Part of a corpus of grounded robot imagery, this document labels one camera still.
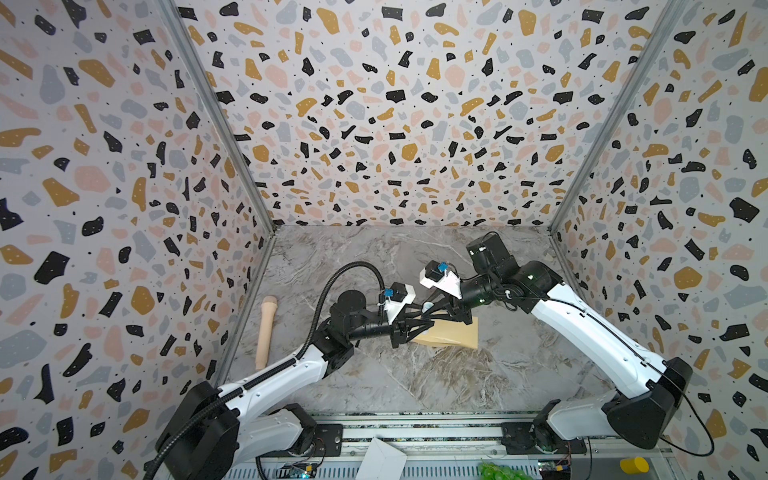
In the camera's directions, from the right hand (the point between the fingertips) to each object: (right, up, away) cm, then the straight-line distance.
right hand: (422, 304), depth 66 cm
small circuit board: (-30, -40, +4) cm, 50 cm away
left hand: (+2, -2, +1) cm, 3 cm away
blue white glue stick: (+1, 0, 0) cm, 1 cm away
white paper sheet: (-9, -36, +1) cm, 37 cm away
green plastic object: (+16, -37, 0) cm, 40 cm away
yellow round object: (+47, -36, 0) cm, 59 cm away
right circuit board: (+32, -40, +5) cm, 52 cm away
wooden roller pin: (-47, -8, +28) cm, 56 cm away
